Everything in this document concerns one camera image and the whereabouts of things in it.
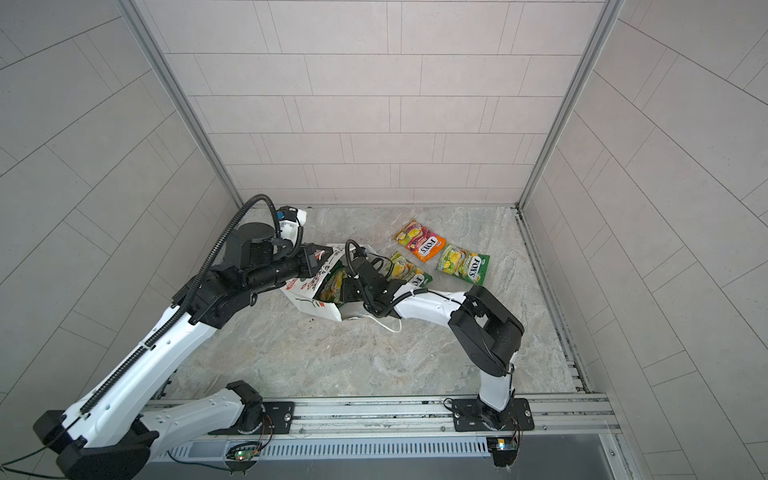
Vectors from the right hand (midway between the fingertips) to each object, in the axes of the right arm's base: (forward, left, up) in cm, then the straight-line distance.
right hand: (339, 288), depth 85 cm
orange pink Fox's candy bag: (+20, -26, -6) cm, 33 cm away
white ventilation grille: (-37, -15, -10) cm, 41 cm away
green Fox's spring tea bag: (+10, -39, -6) cm, 41 cm away
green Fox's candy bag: (+9, -19, -6) cm, 22 cm away
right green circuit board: (-39, -39, -11) cm, 56 cm away
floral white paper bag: (-7, +5, +12) cm, 15 cm away
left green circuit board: (-37, +19, -5) cm, 42 cm away
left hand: (-5, -5, +24) cm, 25 cm away
